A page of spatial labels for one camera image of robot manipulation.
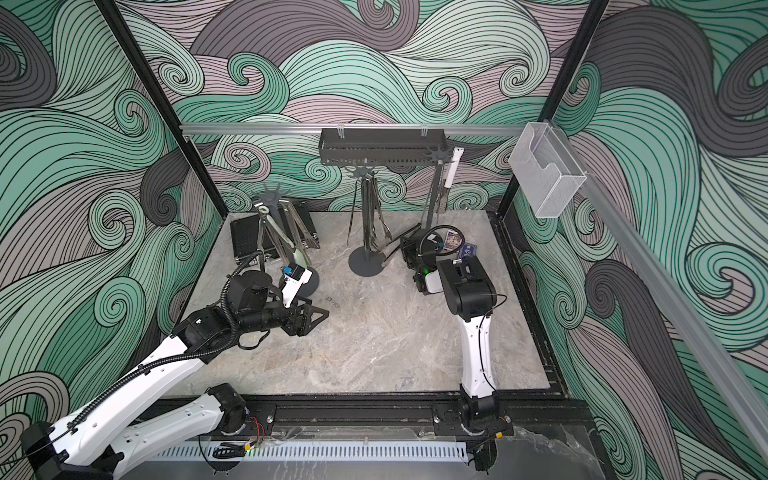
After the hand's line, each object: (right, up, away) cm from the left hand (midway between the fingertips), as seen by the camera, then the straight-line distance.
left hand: (319, 305), depth 69 cm
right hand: (+21, +16, +36) cm, 44 cm away
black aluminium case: (-33, +15, +37) cm, 51 cm away
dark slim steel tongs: (+14, +23, +13) cm, 30 cm away
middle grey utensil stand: (+8, +7, +35) cm, 36 cm away
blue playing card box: (+48, +11, +37) cm, 62 cm away
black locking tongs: (+14, +14, +14) cm, 24 cm away
